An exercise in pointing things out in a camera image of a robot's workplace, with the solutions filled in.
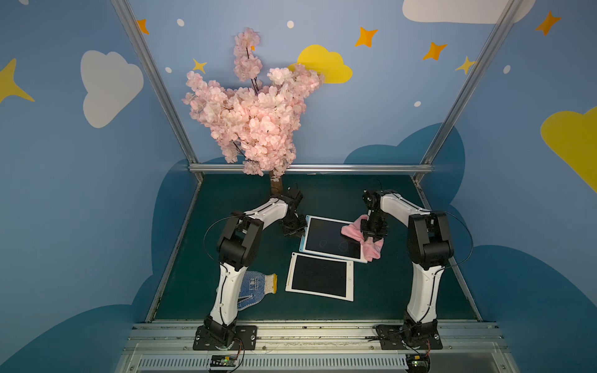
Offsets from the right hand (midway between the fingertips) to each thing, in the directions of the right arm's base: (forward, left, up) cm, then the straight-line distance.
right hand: (370, 237), depth 98 cm
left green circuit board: (-47, +51, -2) cm, 70 cm away
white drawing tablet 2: (-18, +21, -1) cm, 28 cm away
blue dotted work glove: (-24, +46, +1) cm, 52 cm away
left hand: (+1, +28, +1) cm, 28 cm away
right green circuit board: (-43, -11, -4) cm, 45 cm away
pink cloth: (-7, 0, +1) cm, 7 cm away
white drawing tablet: (-1, +20, -1) cm, 20 cm away
